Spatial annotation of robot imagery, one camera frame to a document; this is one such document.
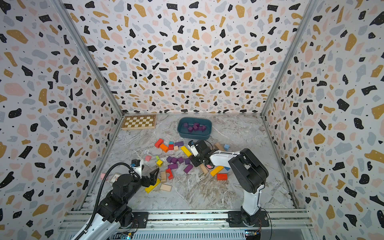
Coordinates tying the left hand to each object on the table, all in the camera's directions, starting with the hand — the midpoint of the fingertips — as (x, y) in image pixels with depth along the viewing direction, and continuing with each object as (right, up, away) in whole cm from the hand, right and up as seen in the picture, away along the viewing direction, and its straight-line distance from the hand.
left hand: (153, 167), depth 79 cm
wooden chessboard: (-21, +26, +33) cm, 47 cm away
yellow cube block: (0, -1, +13) cm, 13 cm away
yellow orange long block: (+35, -4, +10) cm, 36 cm away
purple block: (+10, +10, +25) cm, 29 cm away
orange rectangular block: (+1, +8, +19) cm, 20 cm away
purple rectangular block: (+17, -4, +13) cm, 22 cm away
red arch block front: (+8, -7, +8) cm, 13 cm away
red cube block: (+5, +8, +21) cm, 23 cm away
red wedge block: (+38, -8, +9) cm, 40 cm away
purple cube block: (+18, +20, +30) cm, 40 cm away
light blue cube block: (+43, +8, +21) cm, 48 cm away
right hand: (+21, +2, +16) cm, 26 cm away
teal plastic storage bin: (+13, +18, +30) cm, 37 cm away
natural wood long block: (+38, +9, +23) cm, 45 cm away
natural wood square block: (+6, -12, +4) cm, 14 cm away
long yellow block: (+16, +6, +20) cm, 26 cm away
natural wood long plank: (+27, -4, +12) cm, 30 cm away
